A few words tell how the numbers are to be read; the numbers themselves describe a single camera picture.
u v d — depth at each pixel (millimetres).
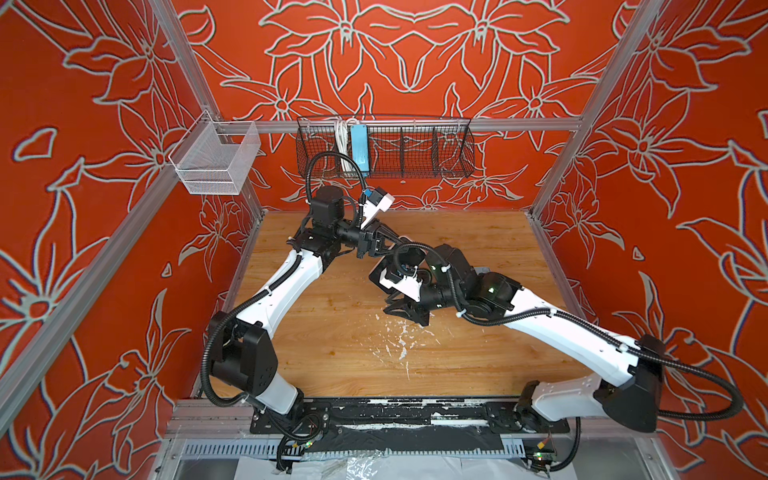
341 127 875
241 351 423
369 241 589
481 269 1005
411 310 597
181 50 758
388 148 971
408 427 725
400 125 924
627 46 752
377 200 589
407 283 570
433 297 585
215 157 939
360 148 895
